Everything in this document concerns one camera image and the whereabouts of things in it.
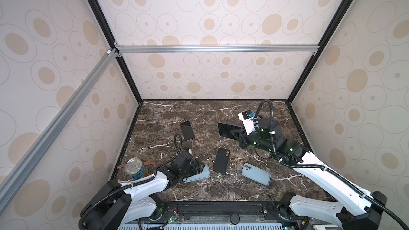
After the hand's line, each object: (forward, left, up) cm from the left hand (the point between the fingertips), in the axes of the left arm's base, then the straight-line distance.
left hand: (206, 166), depth 84 cm
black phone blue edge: (+11, -9, +19) cm, 23 cm away
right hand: (+7, -12, +23) cm, 27 cm away
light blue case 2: (-3, -27, -5) cm, 28 cm away
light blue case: (-3, 0, -5) cm, 6 cm away
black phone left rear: (+25, +12, -5) cm, 28 cm away
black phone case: (+5, -9, -4) cm, 11 cm away
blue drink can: (-4, +34, +6) cm, 35 cm away
